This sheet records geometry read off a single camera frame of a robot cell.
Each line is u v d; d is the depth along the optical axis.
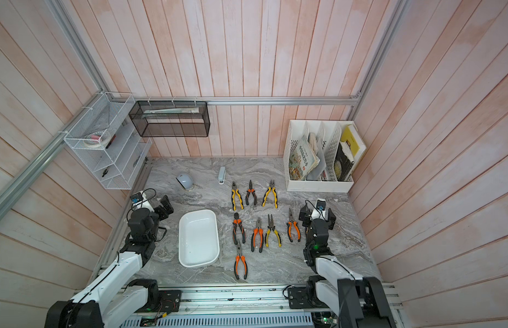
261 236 0.89
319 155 0.93
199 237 0.88
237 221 0.93
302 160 0.99
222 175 1.07
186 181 1.02
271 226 0.92
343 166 0.98
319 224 0.74
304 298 0.73
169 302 0.73
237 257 0.83
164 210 0.76
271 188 1.04
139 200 0.70
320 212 0.71
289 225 0.92
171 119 1.04
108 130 0.73
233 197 1.01
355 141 0.91
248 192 1.04
